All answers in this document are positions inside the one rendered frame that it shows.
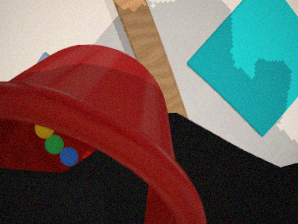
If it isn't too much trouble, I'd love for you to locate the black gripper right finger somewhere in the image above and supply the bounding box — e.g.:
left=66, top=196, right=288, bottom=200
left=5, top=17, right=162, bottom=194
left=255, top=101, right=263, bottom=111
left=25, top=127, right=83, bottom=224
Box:
left=169, top=113, right=298, bottom=224

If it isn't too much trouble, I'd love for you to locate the blue marble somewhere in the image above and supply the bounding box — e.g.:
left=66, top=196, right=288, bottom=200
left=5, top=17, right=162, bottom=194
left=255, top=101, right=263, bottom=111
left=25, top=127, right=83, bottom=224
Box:
left=59, top=147, right=78, bottom=165

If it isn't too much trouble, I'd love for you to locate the green marble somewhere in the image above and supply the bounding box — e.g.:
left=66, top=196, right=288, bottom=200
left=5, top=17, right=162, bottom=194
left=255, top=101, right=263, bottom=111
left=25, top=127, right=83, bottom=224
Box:
left=44, top=135, right=64, bottom=155

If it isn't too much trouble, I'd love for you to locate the tan wooden flat bar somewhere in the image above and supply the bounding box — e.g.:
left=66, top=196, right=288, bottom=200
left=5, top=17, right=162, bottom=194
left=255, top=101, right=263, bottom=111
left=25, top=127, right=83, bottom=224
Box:
left=113, top=0, right=188, bottom=119

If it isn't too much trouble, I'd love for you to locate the red translucent cup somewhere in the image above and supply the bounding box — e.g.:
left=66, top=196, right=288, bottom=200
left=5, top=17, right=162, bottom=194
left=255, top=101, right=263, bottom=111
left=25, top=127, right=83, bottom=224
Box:
left=0, top=44, right=208, bottom=224

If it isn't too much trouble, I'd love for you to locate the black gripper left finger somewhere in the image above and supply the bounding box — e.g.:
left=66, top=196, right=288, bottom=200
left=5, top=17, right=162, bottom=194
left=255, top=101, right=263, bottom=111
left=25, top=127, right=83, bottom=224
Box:
left=0, top=149, right=149, bottom=224

